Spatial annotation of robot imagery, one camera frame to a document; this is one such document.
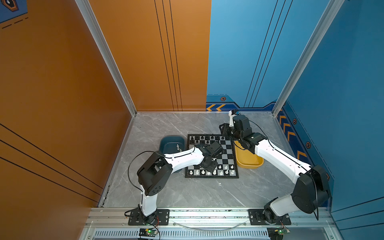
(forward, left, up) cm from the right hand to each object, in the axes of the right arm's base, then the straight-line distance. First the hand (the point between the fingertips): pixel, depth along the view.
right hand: (219, 126), depth 84 cm
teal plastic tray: (+2, +31, -20) cm, 37 cm away
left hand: (-15, +5, -18) cm, 24 cm away
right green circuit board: (-47, -26, -22) cm, 58 cm away
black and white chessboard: (-16, -4, -18) cm, 25 cm away
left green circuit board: (-47, +36, -23) cm, 63 cm away
